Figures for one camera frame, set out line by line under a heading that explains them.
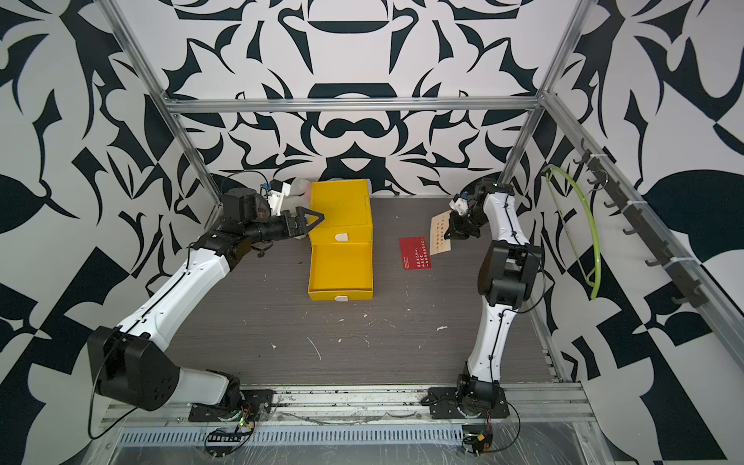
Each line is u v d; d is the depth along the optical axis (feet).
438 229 3.24
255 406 2.41
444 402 2.42
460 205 2.99
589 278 2.29
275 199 2.30
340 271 3.05
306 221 2.25
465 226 2.73
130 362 1.32
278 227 2.22
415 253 3.42
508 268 1.91
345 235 2.78
